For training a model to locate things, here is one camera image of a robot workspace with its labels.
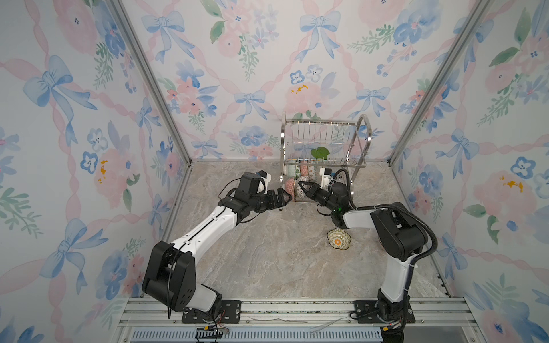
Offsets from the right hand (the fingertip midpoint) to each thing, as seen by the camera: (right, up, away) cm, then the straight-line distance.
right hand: (299, 181), depth 91 cm
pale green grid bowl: (-3, +5, +10) cm, 12 cm away
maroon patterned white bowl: (0, -5, 0) cm, 5 cm away
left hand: (-6, -6, -10) cm, 14 cm away
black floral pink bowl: (-4, -2, +1) cm, 5 cm away
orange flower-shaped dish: (+17, -24, -1) cm, 30 cm away
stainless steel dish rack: (+15, +20, +22) cm, 33 cm away
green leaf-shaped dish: (+8, +11, -5) cm, 15 cm away
